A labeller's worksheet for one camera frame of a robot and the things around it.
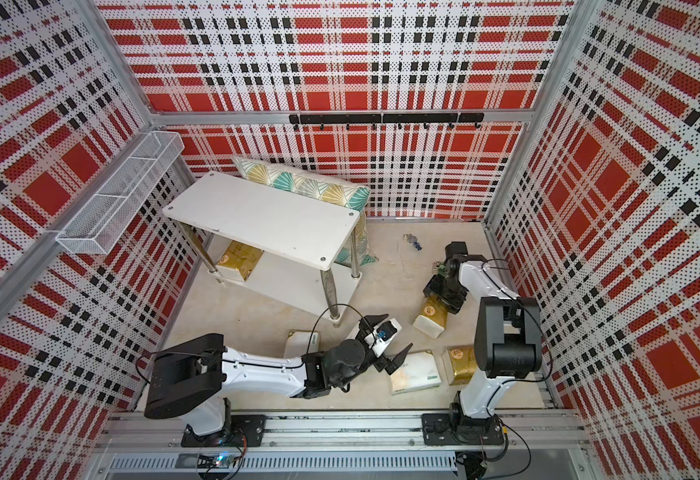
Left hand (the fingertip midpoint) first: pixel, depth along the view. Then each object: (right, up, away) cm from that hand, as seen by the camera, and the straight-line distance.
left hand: (401, 328), depth 76 cm
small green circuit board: (-45, -30, -6) cm, 54 cm away
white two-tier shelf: (-26, +21, -7) cm, 34 cm away
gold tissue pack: (-49, +18, +18) cm, 55 cm away
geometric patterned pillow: (-13, +34, +1) cm, 37 cm away
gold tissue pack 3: (+17, -9, +2) cm, 19 cm away
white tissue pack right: (+5, -12, +3) cm, 14 cm away
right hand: (+14, +5, +16) cm, 22 cm away
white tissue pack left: (-28, -7, +10) cm, 30 cm away
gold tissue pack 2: (+10, +1, +7) cm, 12 cm away
